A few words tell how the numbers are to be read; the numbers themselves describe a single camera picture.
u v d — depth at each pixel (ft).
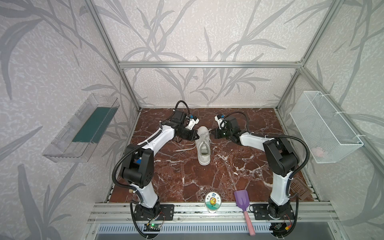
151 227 2.35
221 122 2.85
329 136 2.00
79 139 2.10
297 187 2.70
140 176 1.56
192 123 2.71
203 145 2.99
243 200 2.53
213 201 2.31
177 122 2.37
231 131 2.53
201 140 3.04
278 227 2.47
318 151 2.41
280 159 1.70
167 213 2.42
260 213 2.40
